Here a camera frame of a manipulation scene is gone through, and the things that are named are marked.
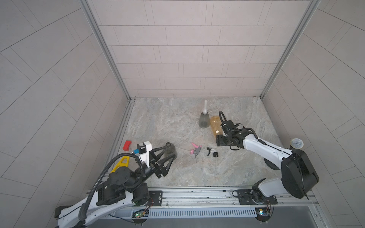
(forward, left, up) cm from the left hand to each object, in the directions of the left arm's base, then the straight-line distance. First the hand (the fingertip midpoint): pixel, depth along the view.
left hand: (172, 153), depth 58 cm
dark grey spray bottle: (+9, +4, -18) cm, 20 cm away
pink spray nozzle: (+13, -12, -27) cm, 32 cm away
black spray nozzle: (+13, -22, -26) cm, 37 cm away
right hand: (+19, -27, -24) cm, 40 cm away
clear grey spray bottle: (+34, -18, -24) cm, 45 cm away
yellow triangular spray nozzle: (+4, +31, -25) cm, 40 cm away
